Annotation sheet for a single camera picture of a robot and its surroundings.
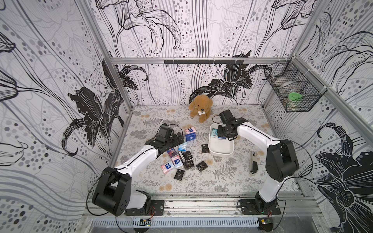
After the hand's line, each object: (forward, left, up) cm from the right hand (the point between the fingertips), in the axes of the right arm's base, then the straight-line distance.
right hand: (222, 131), depth 93 cm
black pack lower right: (-21, +14, -7) cm, 26 cm away
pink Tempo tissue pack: (+5, +21, -5) cm, 22 cm away
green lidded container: (+6, -38, +21) cm, 44 cm away
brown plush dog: (+16, +14, +7) cm, 22 cm away
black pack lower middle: (-20, +22, -6) cm, 30 cm away
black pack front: (-26, +27, -6) cm, 38 cm away
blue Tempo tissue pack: (-2, +21, -4) cm, 21 cm away
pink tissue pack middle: (-18, +29, -5) cm, 35 cm away
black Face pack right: (-9, +11, -6) cm, 16 cm away
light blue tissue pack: (-9, +26, -5) cm, 28 cm away
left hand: (-9, +27, +1) cm, 29 cm away
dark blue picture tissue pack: (-12, +33, -5) cm, 35 cm away
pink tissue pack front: (-22, +35, -5) cm, 41 cm away
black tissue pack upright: (-17, +26, -3) cm, 31 cm away
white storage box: (-8, +2, -6) cm, 11 cm away
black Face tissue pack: (-14, +23, -6) cm, 27 cm away
